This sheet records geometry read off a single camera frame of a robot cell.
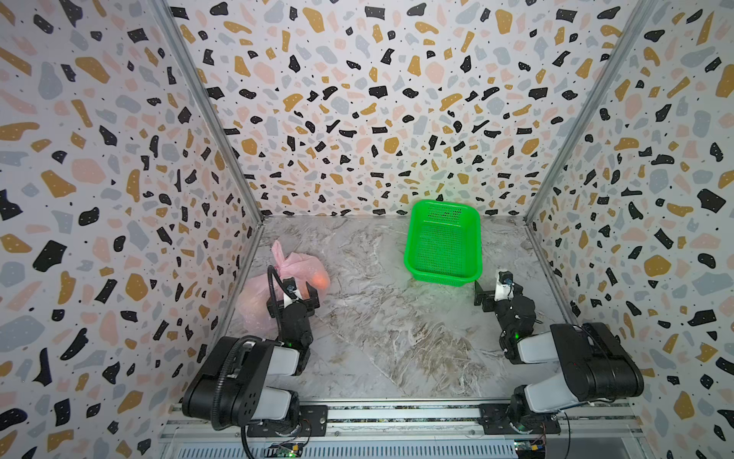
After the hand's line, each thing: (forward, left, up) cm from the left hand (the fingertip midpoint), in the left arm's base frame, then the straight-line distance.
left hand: (293, 288), depth 87 cm
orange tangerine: (+6, -7, -6) cm, 11 cm away
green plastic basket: (+27, -52, -11) cm, 59 cm away
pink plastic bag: (-5, +12, -3) cm, 13 cm away
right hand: (+2, -63, -1) cm, 63 cm away
